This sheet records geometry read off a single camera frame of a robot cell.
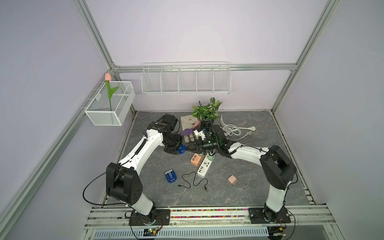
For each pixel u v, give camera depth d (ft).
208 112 2.86
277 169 1.58
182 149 2.59
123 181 1.40
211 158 2.92
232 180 2.73
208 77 3.37
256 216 2.42
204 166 2.89
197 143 2.51
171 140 2.25
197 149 2.45
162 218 2.43
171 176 2.78
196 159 3.00
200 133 2.69
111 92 2.76
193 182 2.79
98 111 2.41
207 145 2.47
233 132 3.35
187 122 3.67
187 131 3.54
